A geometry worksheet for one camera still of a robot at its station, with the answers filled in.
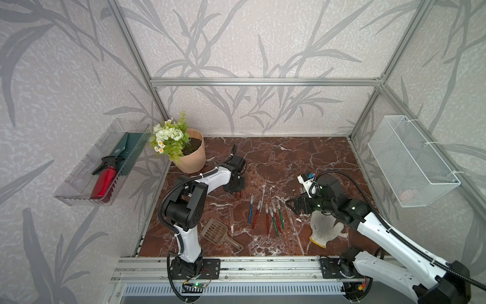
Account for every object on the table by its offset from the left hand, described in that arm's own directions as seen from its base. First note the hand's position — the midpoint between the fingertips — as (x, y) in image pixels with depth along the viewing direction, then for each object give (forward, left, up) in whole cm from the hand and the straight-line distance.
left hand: (239, 187), depth 96 cm
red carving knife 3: (-13, -9, -1) cm, 16 cm away
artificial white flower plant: (+8, +28, +29) cm, 41 cm away
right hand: (-13, -24, +15) cm, 31 cm away
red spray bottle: (-17, +40, +34) cm, 55 cm away
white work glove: (-21, -38, +1) cm, 44 cm away
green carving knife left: (-13, -16, 0) cm, 20 cm away
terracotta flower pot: (+8, +22, +15) cm, 27 cm away
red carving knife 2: (-4, +1, -2) cm, 4 cm away
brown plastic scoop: (-22, +9, -1) cm, 24 cm away
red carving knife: (-3, -1, -1) cm, 4 cm away
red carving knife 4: (-19, -19, -1) cm, 27 cm away
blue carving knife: (-12, -6, 0) cm, 13 cm away
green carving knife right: (-8, -20, 0) cm, 21 cm away
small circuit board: (-41, +13, -1) cm, 43 cm away
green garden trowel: (0, +41, +31) cm, 51 cm away
